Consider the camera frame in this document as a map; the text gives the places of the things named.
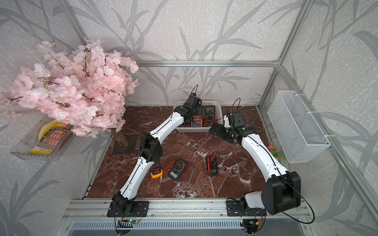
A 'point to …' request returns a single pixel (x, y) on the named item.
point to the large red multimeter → (210, 116)
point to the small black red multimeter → (211, 165)
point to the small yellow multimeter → (156, 171)
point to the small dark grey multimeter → (178, 168)
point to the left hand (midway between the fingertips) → (199, 108)
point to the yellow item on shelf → (49, 126)
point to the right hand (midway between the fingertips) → (215, 131)
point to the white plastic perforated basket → (179, 103)
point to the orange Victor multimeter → (197, 121)
